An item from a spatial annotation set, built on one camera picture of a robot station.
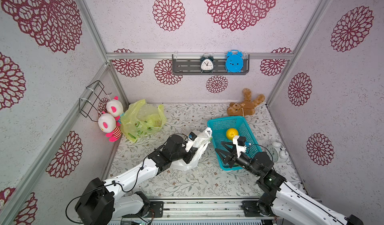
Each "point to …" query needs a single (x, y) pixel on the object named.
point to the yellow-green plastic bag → (141, 119)
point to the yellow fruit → (231, 133)
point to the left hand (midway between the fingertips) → (195, 149)
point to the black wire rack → (88, 104)
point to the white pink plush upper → (115, 108)
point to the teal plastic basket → (218, 128)
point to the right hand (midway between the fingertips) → (218, 145)
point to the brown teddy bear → (246, 107)
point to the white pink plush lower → (107, 123)
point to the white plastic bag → (202, 141)
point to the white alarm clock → (277, 153)
